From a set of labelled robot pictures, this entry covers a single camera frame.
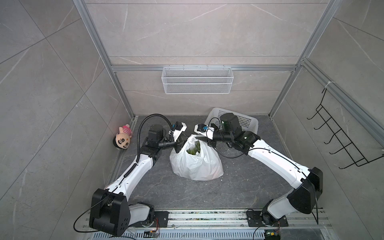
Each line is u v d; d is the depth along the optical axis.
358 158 0.59
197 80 1.01
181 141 0.67
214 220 0.75
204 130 0.59
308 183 0.41
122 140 0.96
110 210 0.39
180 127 0.64
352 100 0.61
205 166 0.77
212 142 0.64
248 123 1.08
